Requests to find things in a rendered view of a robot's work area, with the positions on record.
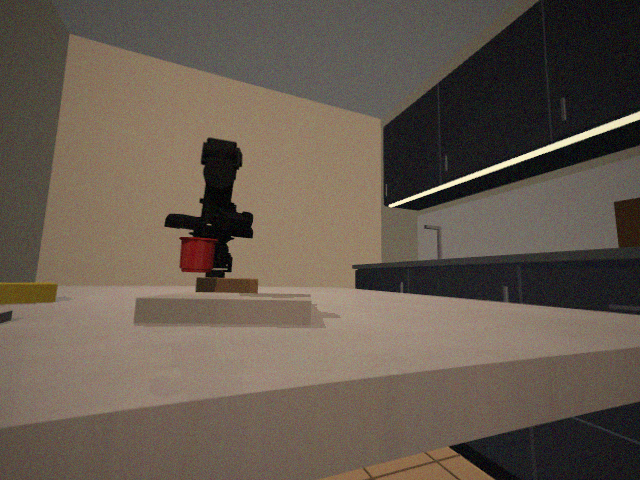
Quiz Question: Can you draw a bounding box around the olive yellow flat block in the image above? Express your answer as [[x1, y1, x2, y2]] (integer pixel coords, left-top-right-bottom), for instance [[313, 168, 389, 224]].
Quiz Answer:
[[0, 283, 58, 305]]

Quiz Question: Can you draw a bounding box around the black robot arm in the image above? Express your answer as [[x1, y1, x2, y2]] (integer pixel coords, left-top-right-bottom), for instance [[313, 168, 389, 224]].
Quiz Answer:
[[200, 137, 253, 278]]

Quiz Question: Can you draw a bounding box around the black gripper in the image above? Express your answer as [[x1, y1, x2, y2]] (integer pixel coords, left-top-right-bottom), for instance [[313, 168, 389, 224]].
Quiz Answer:
[[164, 193, 253, 263]]

